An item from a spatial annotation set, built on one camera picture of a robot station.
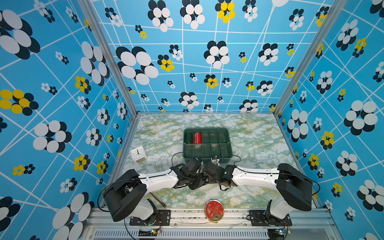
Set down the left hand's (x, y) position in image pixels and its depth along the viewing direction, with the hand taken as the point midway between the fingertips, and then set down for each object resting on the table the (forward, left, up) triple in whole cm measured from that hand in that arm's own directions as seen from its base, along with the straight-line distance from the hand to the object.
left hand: (202, 180), depth 85 cm
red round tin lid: (-16, -5, +3) cm, 17 cm away
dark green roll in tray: (+26, +9, +5) cm, 28 cm away
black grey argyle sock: (-3, +3, +10) cm, 10 cm away
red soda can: (+26, +3, +5) cm, 27 cm away
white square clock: (+15, +40, +2) cm, 43 cm away
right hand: (+3, -5, 0) cm, 6 cm away
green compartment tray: (+26, -2, -1) cm, 26 cm away
